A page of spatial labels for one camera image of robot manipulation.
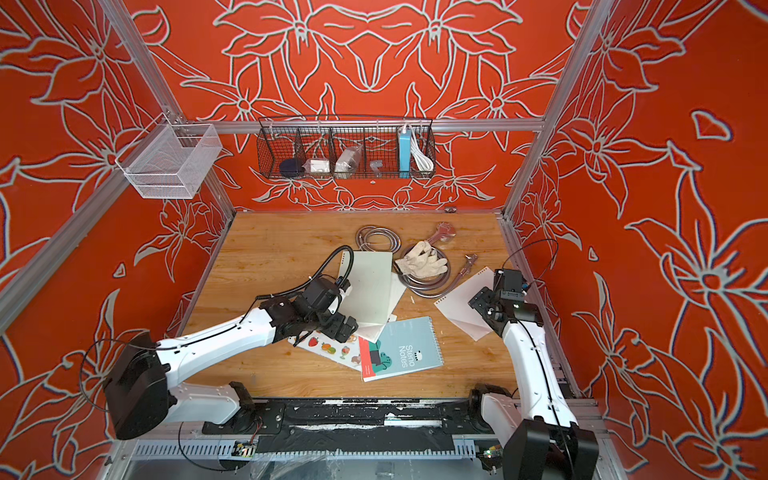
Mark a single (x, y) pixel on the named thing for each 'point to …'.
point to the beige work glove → (422, 262)
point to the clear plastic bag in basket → (347, 161)
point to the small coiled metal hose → (365, 231)
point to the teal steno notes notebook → (401, 348)
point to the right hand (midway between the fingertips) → (479, 304)
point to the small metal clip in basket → (375, 164)
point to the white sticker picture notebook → (347, 353)
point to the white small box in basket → (319, 166)
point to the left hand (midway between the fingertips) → (344, 315)
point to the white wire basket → (173, 163)
